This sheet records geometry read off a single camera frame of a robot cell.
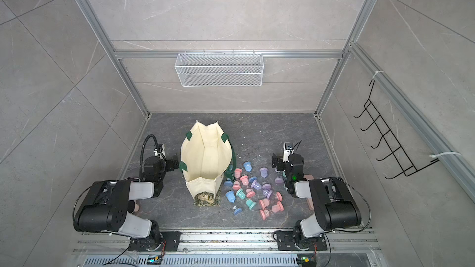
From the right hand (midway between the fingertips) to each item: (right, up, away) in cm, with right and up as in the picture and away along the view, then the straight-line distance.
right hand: (285, 153), depth 94 cm
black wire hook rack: (+33, +4, -30) cm, 44 cm away
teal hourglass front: (-19, -21, -13) cm, 31 cm away
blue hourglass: (-19, -7, -1) cm, 21 cm away
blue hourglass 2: (-28, -19, -10) cm, 35 cm away
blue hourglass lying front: (-24, -23, -16) cm, 37 cm away
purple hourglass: (-12, -9, -2) cm, 15 cm away
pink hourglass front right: (-7, -23, -13) cm, 27 cm away
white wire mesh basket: (-35, +45, +7) cm, 58 cm away
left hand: (-61, 0, 0) cm, 61 cm away
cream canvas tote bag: (-41, -3, +4) cm, 41 cm away
